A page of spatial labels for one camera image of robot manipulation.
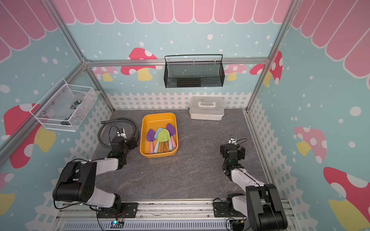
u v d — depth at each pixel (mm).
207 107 1057
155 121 1110
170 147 946
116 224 727
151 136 1026
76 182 453
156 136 1009
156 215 732
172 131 1049
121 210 724
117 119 1132
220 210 742
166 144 972
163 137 1002
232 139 760
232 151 670
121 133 815
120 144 720
